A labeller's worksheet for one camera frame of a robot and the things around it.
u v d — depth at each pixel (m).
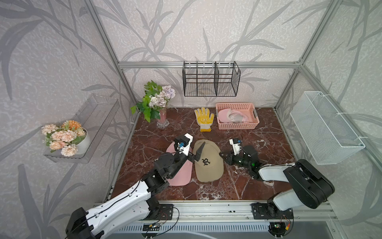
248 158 0.71
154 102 0.83
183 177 0.84
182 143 0.54
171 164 0.50
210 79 1.05
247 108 1.16
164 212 0.74
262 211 0.72
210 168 0.82
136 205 0.60
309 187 0.45
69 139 0.51
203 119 1.12
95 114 0.76
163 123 1.07
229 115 1.12
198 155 0.61
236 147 0.80
